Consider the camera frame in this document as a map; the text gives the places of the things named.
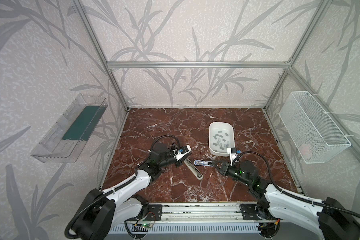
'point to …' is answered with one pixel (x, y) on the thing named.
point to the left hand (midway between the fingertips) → (191, 146)
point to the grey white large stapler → (193, 169)
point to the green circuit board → (146, 225)
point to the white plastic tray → (225, 127)
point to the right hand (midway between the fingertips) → (212, 158)
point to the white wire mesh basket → (317, 138)
